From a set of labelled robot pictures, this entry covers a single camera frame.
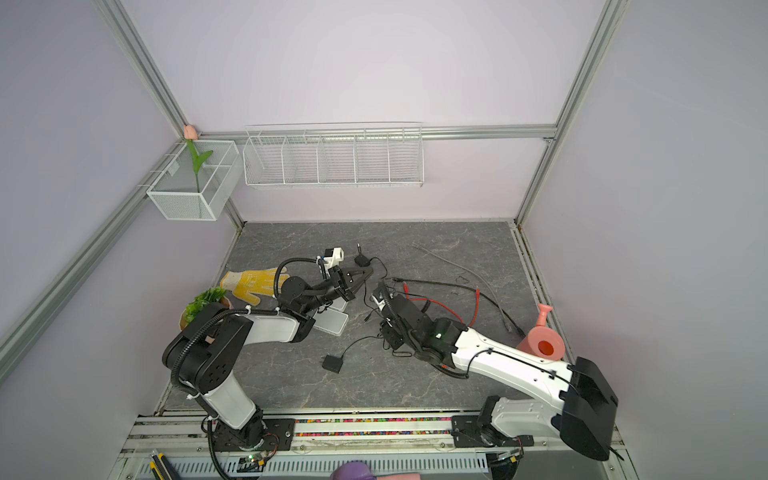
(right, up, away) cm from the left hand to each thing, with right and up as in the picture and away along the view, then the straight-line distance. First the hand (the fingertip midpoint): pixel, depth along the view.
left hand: (374, 276), depth 75 cm
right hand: (+4, -11, +3) cm, 12 cm away
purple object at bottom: (-5, -46, -5) cm, 46 cm away
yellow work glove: (-46, -5, +27) cm, 54 cm away
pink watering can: (+44, -17, +2) cm, 47 cm away
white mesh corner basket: (-58, +24, +10) cm, 63 cm away
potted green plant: (-45, -6, +7) cm, 46 cm away
